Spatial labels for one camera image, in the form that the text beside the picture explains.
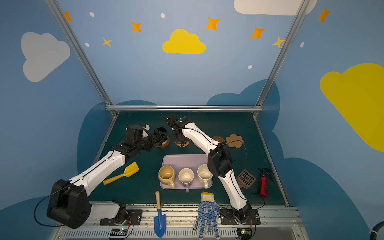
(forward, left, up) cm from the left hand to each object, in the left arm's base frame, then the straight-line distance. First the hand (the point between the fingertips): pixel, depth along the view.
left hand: (163, 136), depth 83 cm
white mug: (-15, -24, -18) cm, 34 cm away
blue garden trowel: (-38, -1, -19) cm, 43 cm away
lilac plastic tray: (-5, -17, -20) cm, 27 cm away
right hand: (+4, -9, -8) cm, 13 cm away
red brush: (-20, -57, -15) cm, 63 cm away
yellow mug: (-15, -1, -19) cm, 24 cm away
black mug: (+5, +3, -1) cm, 6 cm away
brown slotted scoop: (-17, -48, -17) cm, 54 cm away
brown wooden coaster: (+6, +2, -18) cm, 19 cm away
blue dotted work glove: (-34, -26, -19) cm, 47 cm away
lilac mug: (-15, -13, -18) cm, 27 cm away
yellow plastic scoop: (-13, +22, -19) cm, 32 cm away
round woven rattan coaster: (-7, -13, +3) cm, 15 cm away
